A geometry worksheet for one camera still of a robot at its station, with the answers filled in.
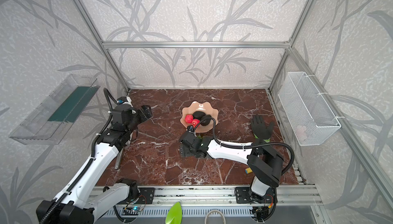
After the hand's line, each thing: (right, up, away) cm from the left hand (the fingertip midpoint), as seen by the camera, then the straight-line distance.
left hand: (146, 104), depth 78 cm
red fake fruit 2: (+24, -12, +18) cm, 32 cm away
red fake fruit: (+20, -10, +18) cm, 28 cm away
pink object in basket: (+77, -14, -4) cm, 78 cm away
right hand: (+20, -22, +7) cm, 31 cm away
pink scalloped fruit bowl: (+30, -3, +27) cm, 40 cm away
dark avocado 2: (+31, -12, +21) cm, 39 cm away
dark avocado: (+25, -8, +24) cm, 35 cm away
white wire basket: (+73, -7, -17) cm, 75 cm away
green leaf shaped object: (+16, -51, -8) cm, 54 cm away
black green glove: (+66, -18, +18) cm, 70 cm away
